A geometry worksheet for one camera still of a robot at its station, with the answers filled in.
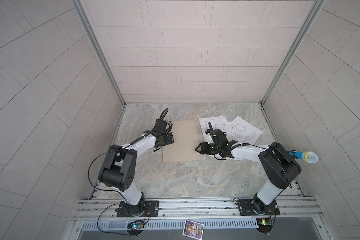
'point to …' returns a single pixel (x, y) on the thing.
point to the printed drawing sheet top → (242, 132)
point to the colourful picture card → (193, 229)
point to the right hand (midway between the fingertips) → (198, 150)
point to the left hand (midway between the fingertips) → (172, 137)
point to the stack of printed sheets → (218, 122)
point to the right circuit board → (264, 225)
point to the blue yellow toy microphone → (308, 156)
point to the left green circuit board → (135, 227)
